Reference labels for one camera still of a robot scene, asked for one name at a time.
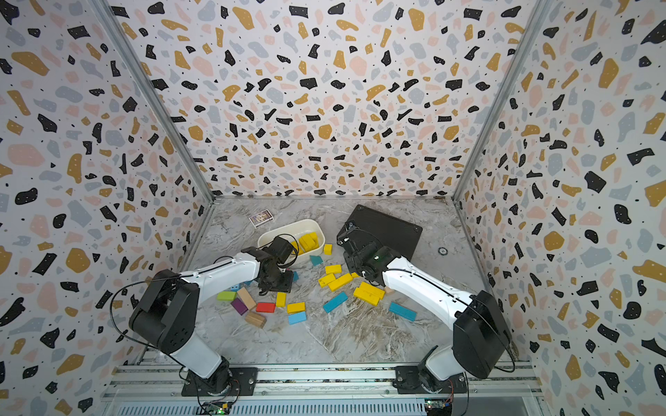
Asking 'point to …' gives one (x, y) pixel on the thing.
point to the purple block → (239, 306)
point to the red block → (265, 308)
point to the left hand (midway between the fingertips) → (289, 285)
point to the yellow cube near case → (328, 250)
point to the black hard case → (391, 231)
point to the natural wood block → (256, 319)
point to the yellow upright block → (281, 299)
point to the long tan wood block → (246, 298)
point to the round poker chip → (442, 250)
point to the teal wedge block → (316, 260)
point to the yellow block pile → (369, 294)
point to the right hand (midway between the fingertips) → (358, 251)
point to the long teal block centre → (335, 302)
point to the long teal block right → (402, 311)
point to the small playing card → (261, 217)
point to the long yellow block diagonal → (340, 282)
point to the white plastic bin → (293, 232)
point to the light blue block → (297, 317)
